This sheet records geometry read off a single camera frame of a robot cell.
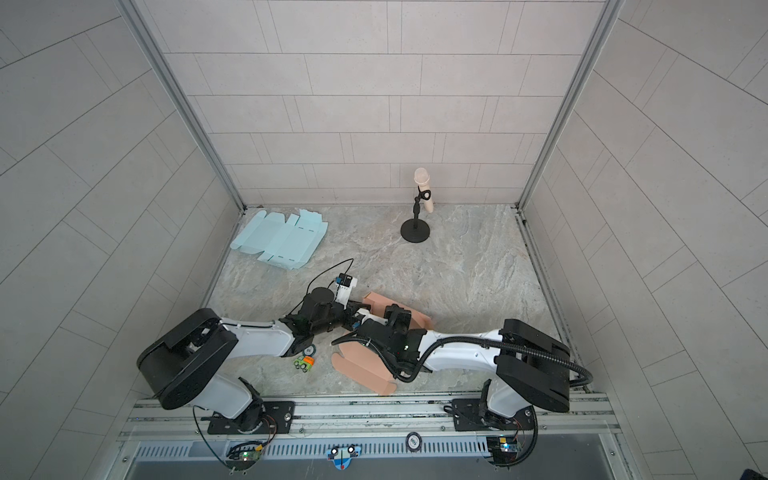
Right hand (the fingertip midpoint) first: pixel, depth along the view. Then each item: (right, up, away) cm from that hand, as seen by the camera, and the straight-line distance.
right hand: (395, 309), depth 83 cm
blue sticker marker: (-11, -28, -18) cm, 35 cm away
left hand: (-5, 0, +2) cm, 6 cm away
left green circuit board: (-33, -28, -18) cm, 47 cm away
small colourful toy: (-24, -13, -6) cm, 28 cm away
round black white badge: (+4, -27, -15) cm, 31 cm away
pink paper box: (-9, -13, -3) cm, 16 cm away
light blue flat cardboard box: (-38, +17, +23) cm, 47 cm away
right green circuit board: (+25, -28, -15) cm, 41 cm away
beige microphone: (+8, +38, +5) cm, 39 cm away
